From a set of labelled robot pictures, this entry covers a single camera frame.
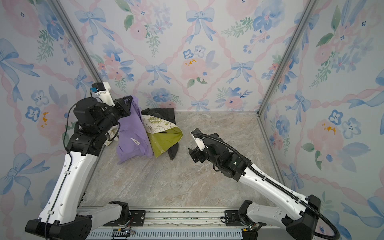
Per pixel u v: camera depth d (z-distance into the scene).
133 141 0.78
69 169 0.40
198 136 0.57
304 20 0.73
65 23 0.73
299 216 0.39
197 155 0.62
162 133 0.83
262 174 0.45
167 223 0.73
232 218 0.74
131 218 0.73
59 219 0.36
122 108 0.53
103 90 0.52
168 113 1.18
